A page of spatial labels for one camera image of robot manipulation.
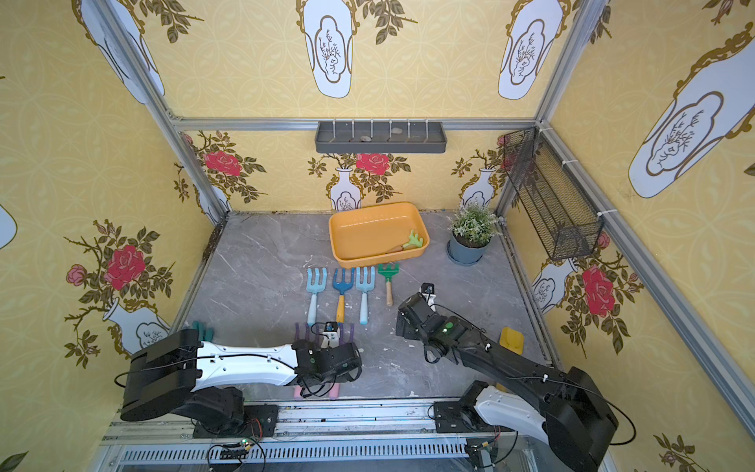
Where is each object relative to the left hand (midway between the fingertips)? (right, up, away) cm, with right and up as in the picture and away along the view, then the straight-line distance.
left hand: (347, 371), depth 83 cm
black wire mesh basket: (+63, +41, +3) cm, 75 cm away
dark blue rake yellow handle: (-4, +21, +17) cm, 28 cm away
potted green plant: (+39, +41, +10) cm, 57 cm away
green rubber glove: (-43, +9, +5) cm, 44 cm away
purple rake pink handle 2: (-3, -2, -5) cm, 6 cm away
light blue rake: (+4, +21, +15) cm, 26 cm away
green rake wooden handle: (+12, +26, +21) cm, 35 cm away
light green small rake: (+22, +36, +28) cm, 51 cm away
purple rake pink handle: (-12, -3, -5) cm, 14 cm away
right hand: (+19, +13, +2) cm, 23 cm away
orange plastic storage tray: (+3, +39, +34) cm, 52 cm away
